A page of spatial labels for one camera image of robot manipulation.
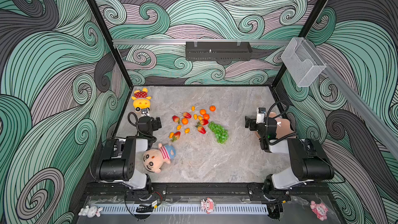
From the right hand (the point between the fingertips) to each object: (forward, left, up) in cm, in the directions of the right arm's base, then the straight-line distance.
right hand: (252, 116), depth 93 cm
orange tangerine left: (0, +42, -5) cm, 43 cm away
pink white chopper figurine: (-45, +30, -3) cm, 54 cm away
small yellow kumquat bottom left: (-9, +50, -6) cm, 51 cm away
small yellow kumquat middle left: (-3, +46, -7) cm, 47 cm away
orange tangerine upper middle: (+8, +31, -6) cm, 32 cm away
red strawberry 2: (0, +30, -5) cm, 30 cm away
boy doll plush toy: (-26, +57, +1) cm, 62 cm away
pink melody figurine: (-46, -19, -4) cm, 50 cm away
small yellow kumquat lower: (-6, +41, -6) cm, 42 cm away
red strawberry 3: (+5, +41, -5) cm, 42 cm away
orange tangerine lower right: (+4, +28, -6) cm, 29 cm away
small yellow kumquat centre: (+4, +36, -6) cm, 36 cm away
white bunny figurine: (-47, +81, -3) cm, 94 cm away
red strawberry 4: (+1, +48, -4) cm, 48 cm away
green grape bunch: (-11, +20, -3) cm, 23 cm away
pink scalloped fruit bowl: (-5, -20, -6) cm, 21 cm away
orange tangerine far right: (+11, +24, -6) cm, 27 cm away
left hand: (0, +64, 0) cm, 64 cm away
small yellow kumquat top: (+11, +37, -7) cm, 40 cm away
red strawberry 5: (-11, +47, -4) cm, 49 cm away
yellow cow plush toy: (+14, +73, 0) cm, 74 cm away
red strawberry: (-6, +32, -6) cm, 33 cm away
